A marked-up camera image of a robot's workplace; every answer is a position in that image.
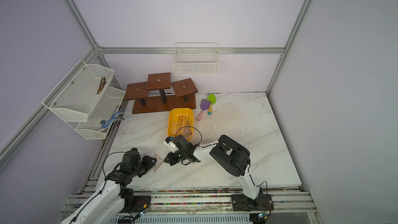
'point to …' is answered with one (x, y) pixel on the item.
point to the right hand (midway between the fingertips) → (167, 161)
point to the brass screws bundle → (103, 82)
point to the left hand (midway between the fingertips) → (155, 163)
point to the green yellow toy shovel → (212, 98)
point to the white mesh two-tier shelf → (84, 98)
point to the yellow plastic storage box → (188, 121)
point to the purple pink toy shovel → (204, 104)
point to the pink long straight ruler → (180, 122)
